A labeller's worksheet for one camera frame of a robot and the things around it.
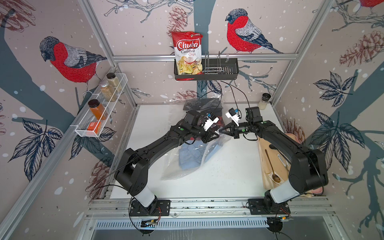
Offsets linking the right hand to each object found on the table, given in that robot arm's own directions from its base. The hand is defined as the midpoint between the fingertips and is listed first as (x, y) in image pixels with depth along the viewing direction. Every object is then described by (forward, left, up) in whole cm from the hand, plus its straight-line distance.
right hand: (220, 130), depth 80 cm
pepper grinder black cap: (+38, -38, -9) cm, 55 cm away
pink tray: (+9, -53, -19) cm, 57 cm away
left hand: (-2, +1, +1) cm, 3 cm away
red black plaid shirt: (+18, -3, -16) cm, 24 cm away
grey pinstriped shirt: (+37, +9, -18) cm, 42 cm away
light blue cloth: (-7, +16, -18) cm, 25 cm away
